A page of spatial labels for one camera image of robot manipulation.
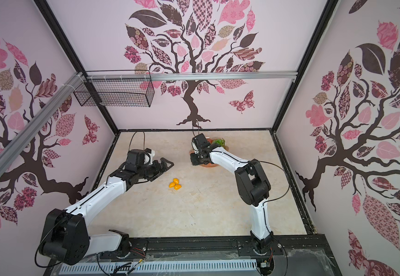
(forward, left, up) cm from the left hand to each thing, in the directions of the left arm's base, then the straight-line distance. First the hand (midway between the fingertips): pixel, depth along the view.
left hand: (169, 171), depth 84 cm
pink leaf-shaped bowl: (0, -21, +6) cm, 22 cm away
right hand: (+11, -12, -5) cm, 17 cm away
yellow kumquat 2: (-1, 0, -13) cm, 13 cm away
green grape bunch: (+24, -28, -5) cm, 37 cm away
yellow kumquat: (+2, -2, -13) cm, 13 cm away
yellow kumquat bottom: (-2, -3, -13) cm, 13 cm away
